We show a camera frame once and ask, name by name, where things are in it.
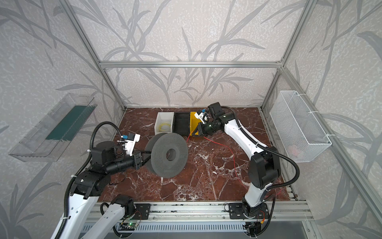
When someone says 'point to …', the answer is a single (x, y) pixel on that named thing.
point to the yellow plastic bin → (194, 121)
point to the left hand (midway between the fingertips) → (155, 150)
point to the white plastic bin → (163, 117)
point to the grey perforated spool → (169, 154)
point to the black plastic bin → (181, 124)
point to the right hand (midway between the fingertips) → (194, 129)
